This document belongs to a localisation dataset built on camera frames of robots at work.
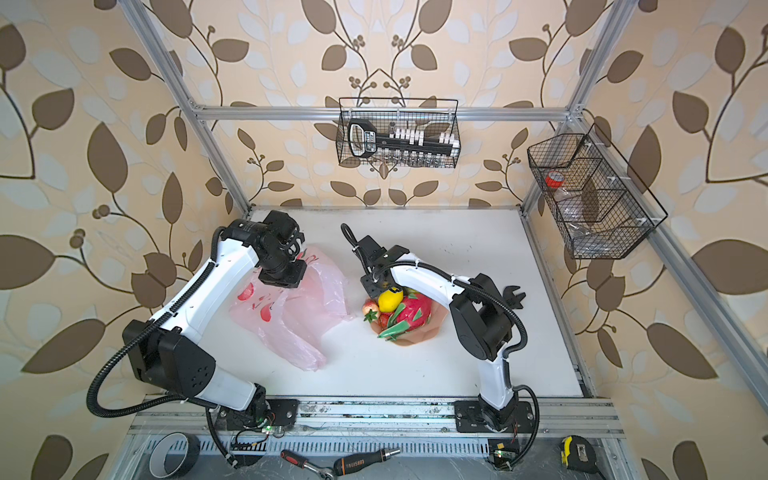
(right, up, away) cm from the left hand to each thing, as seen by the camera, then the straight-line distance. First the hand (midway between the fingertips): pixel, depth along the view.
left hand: (299, 281), depth 78 cm
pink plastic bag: (-5, -13, +11) cm, 18 cm away
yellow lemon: (+24, -6, +5) cm, 25 cm away
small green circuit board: (+52, -40, -8) cm, 66 cm away
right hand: (+20, -3, +12) cm, 23 cm away
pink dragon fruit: (+31, -10, +4) cm, 33 cm away
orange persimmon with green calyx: (+18, -8, +4) cm, 21 cm away
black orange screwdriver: (+14, -39, -13) cm, 44 cm away
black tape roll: (-28, -41, -8) cm, 50 cm away
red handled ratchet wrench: (+10, -41, -13) cm, 44 cm away
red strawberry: (+22, -12, +6) cm, 26 cm away
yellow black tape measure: (+67, -37, -12) cm, 78 cm away
